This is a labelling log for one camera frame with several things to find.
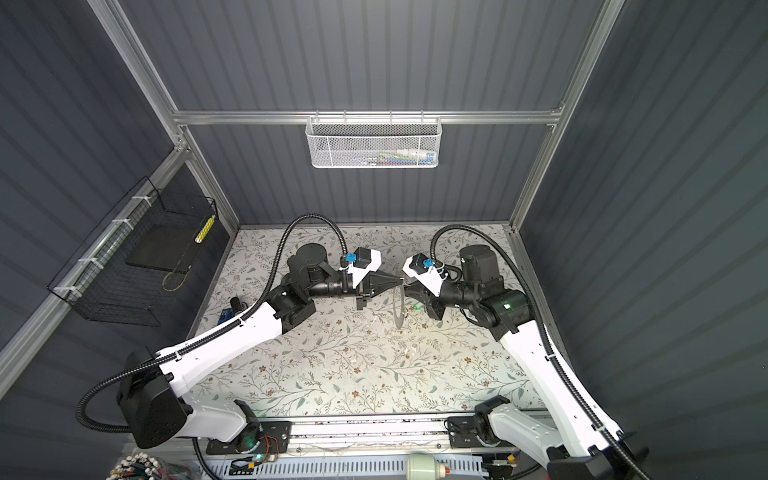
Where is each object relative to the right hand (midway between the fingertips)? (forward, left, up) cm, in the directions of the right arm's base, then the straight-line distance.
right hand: (411, 289), depth 68 cm
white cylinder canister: (-32, -2, -20) cm, 38 cm away
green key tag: (-3, -1, -2) cm, 4 cm away
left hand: (0, +2, +5) cm, 6 cm away
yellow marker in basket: (+20, +56, +1) cm, 59 cm away
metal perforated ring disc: (+11, +3, -27) cm, 29 cm away
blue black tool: (+9, +55, -24) cm, 60 cm away
